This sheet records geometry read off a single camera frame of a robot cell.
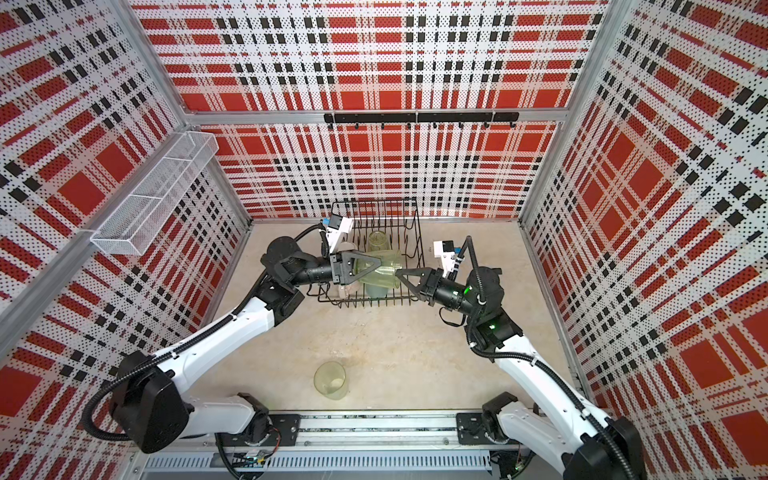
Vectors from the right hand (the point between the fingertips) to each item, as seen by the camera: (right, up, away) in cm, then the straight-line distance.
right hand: (396, 278), depth 64 cm
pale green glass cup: (-18, -28, +13) cm, 35 cm away
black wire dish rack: (-4, +12, +29) cm, 32 cm away
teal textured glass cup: (-7, -8, +32) cm, 34 cm away
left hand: (-3, +2, -2) cm, 4 cm away
